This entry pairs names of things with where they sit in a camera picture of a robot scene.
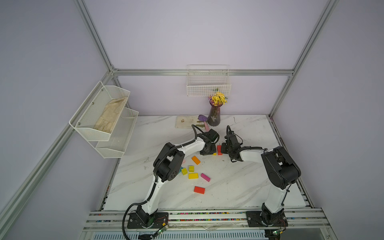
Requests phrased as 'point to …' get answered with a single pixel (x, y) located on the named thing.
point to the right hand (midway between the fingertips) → (223, 145)
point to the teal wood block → (180, 169)
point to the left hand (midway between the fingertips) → (211, 152)
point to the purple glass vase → (214, 116)
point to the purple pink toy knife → (204, 118)
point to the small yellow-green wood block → (184, 171)
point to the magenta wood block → (205, 177)
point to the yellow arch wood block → (214, 154)
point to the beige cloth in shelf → (106, 122)
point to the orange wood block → (196, 160)
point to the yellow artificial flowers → (218, 99)
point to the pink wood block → (184, 161)
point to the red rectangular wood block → (199, 190)
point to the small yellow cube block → (191, 169)
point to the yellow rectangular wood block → (193, 176)
